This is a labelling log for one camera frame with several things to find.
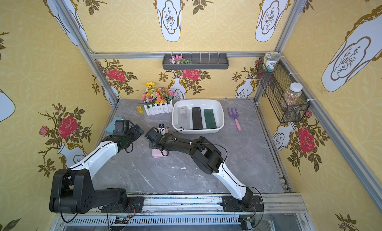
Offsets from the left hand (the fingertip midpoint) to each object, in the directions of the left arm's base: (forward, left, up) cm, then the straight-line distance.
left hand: (131, 133), depth 90 cm
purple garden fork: (+18, -69, -8) cm, 72 cm away
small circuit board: (-42, -1, -12) cm, 44 cm away
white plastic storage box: (+22, -57, -5) cm, 61 cm away
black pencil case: (+16, -41, -8) cm, 45 cm away
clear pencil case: (+16, -31, -6) cm, 35 cm away
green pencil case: (+17, -51, -10) cm, 54 cm away
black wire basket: (+27, -92, +15) cm, 97 cm away
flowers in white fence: (+22, -13, +5) cm, 26 cm away
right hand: (+1, -18, -10) cm, 20 cm away
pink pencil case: (-11, -16, -5) cm, 20 cm away
